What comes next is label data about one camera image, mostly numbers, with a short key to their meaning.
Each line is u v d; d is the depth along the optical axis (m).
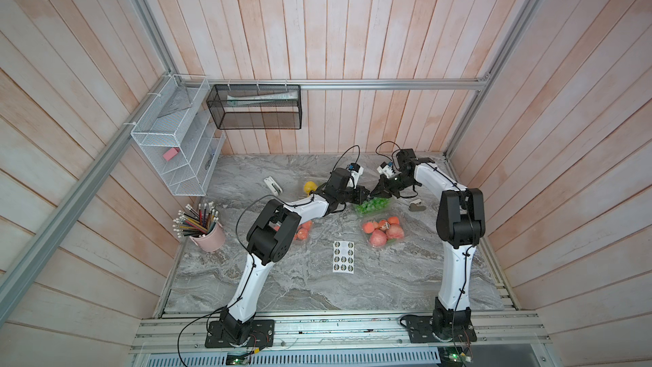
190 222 0.82
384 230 0.92
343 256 0.88
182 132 0.75
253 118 1.09
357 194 0.88
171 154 0.82
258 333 0.73
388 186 0.89
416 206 1.00
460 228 0.58
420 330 0.73
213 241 0.84
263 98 0.90
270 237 0.58
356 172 0.89
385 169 0.95
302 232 0.91
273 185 1.07
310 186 1.03
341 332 0.75
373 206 0.98
